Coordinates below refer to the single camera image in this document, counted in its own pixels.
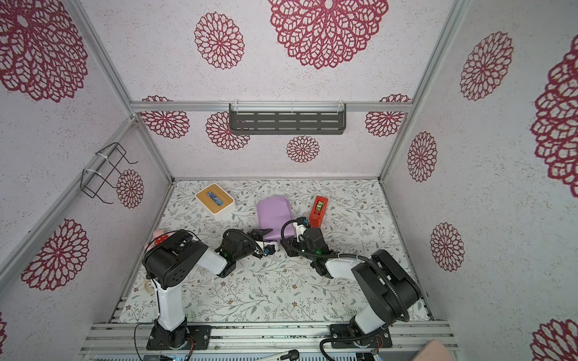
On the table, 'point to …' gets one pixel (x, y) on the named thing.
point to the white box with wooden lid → (217, 213)
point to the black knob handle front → (293, 355)
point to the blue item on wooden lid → (216, 199)
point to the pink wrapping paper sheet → (272, 211)
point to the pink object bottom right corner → (433, 350)
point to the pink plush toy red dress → (159, 236)
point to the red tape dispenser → (318, 212)
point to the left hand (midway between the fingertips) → (271, 233)
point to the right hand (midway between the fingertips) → (280, 239)
